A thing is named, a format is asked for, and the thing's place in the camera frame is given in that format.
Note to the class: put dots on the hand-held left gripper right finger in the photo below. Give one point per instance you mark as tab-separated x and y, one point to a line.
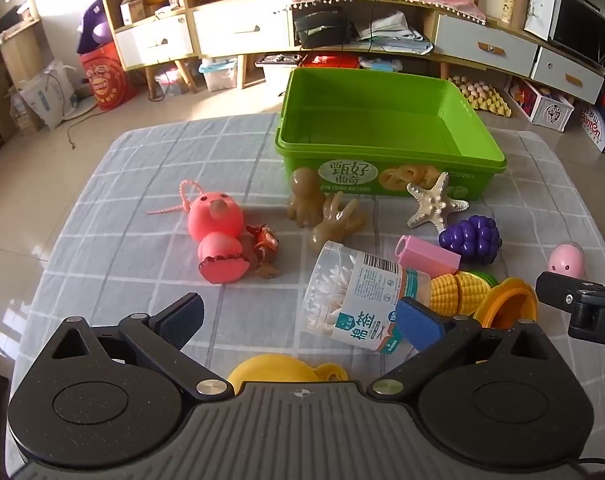
418	324

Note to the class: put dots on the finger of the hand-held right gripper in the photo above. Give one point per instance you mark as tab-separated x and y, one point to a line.
557	290

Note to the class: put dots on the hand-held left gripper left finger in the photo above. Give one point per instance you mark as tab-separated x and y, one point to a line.
185	319

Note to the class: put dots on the pink egg toy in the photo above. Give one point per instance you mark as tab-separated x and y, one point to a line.
564	259

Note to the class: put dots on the orange toy cup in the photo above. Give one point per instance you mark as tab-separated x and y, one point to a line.
512	300

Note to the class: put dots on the yellow toy corn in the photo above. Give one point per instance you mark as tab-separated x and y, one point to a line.
452	292

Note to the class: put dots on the clear cotton swab jar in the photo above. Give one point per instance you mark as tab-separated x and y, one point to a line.
352	290

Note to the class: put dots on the purple toy grapes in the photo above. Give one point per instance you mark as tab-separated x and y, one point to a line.
470	240

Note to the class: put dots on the green plastic box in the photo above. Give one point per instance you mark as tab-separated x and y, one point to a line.
382	120

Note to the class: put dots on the pink toy block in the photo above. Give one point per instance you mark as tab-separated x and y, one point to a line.
427	256

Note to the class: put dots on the yellow toy cup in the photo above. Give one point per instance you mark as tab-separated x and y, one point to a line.
267	367

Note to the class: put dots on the pink rubber animal toy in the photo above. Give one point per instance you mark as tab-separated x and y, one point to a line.
215	215

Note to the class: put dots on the small red figure toy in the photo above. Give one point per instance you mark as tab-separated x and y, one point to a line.
265	245

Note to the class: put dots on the white starfish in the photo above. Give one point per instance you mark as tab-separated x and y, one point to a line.
435	205

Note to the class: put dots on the brown lying octopus toy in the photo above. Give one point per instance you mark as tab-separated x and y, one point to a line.
332	230

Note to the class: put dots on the blue and white carton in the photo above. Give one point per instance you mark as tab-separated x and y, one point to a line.
597	127

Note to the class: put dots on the brown upright octopus toy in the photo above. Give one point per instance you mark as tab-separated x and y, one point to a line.
305	185

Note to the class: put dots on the white plastic crate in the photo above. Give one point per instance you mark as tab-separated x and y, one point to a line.
544	107

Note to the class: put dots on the egg tray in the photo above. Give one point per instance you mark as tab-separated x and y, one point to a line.
480	95

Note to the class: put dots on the white cabinet drawer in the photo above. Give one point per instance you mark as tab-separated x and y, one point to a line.
487	40
240	32
567	75
152	40

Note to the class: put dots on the clear storage box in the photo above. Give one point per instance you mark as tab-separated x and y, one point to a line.
175	82

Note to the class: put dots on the clear box with blue lid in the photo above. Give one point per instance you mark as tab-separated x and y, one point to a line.
218	75

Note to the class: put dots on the black microwave oven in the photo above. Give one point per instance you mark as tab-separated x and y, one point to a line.
584	30

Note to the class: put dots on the red shopping bag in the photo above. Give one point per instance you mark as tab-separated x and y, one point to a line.
105	77

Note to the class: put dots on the white storage box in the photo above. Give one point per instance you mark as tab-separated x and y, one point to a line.
277	72

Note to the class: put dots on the white sack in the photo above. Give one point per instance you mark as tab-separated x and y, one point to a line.
45	95

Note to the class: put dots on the pile of papers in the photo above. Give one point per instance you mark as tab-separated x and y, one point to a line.
392	32

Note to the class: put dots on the purple bag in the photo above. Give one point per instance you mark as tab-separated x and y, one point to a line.
95	25

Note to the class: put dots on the black bag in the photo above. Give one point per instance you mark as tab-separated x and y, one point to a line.
322	27

